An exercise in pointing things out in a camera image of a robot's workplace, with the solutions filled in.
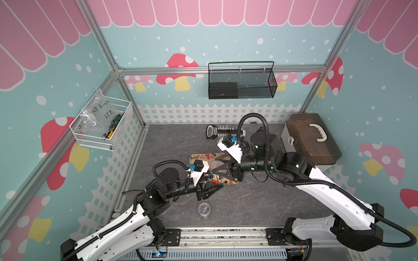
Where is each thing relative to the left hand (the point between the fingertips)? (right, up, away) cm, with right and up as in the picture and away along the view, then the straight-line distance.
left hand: (219, 182), depth 63 cm
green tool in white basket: (-47, +25, +11) cm, 55 cm away
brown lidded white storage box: (+53, +19, +32) cm, 65 cm away
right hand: (-1, +7, -6) cm, 10 cm away
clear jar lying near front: (-7, -16, +13) cm, 22 cm away
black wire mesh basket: (+14, +49, +31) cm, 60 cm away
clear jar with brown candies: (-2, +2, -3) cm, 5 cm away
